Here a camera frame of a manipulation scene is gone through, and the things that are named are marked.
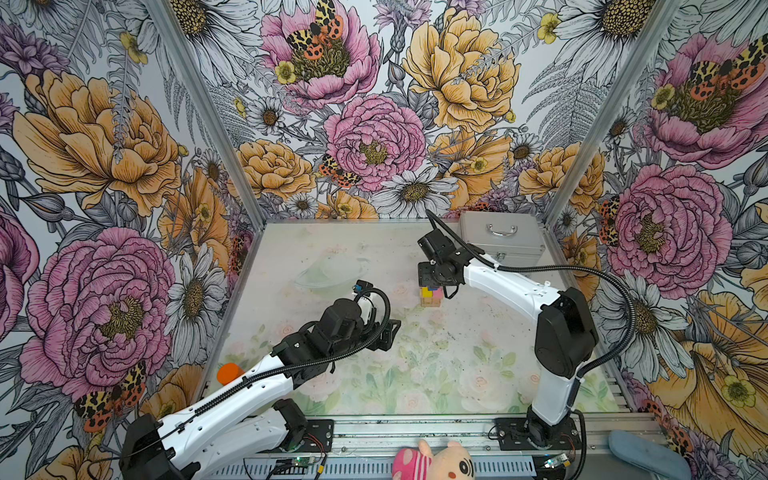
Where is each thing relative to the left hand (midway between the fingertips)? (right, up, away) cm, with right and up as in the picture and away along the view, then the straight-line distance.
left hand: (381, 327), depth 76 cm
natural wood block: (+15, +3, +19) cm, 24 cm away
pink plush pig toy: (+15, -25, -12) cm, 32 cm away
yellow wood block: (+13, +6, +18) cm, 23 cm away
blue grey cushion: (+64, -28, -7) cm, 70 cm away
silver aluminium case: (+40, +23, +23) cm, 52 cm away
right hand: (+15, +9, +14) cm, 23 cm away
